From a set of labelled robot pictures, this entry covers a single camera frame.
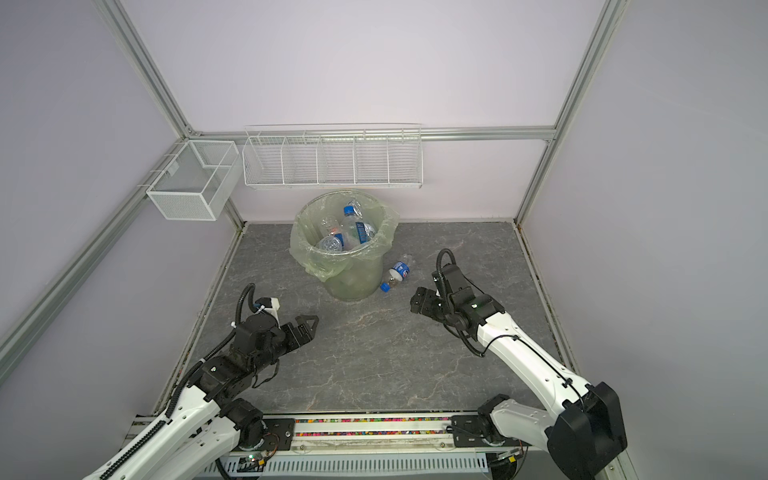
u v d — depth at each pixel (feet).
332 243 2.60
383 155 3.44
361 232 2.78
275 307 2.36
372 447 2.39
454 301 1.96
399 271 3.27
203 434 1.92
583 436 1.26
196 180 3.25
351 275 2.96
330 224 3.08
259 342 1.93
